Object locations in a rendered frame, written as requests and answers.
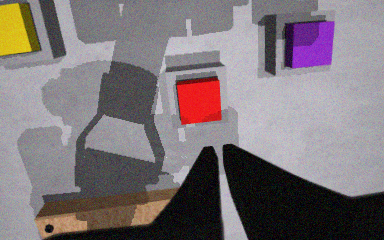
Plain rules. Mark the yellow button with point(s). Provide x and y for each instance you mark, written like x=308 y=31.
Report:
x=29 y=31

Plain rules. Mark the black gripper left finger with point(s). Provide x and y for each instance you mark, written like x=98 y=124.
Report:
x=193 y=213

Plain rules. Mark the red button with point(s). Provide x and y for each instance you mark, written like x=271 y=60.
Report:
x=197 y=94

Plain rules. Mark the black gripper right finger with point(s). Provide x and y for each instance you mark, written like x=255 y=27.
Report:
x=274 y=204

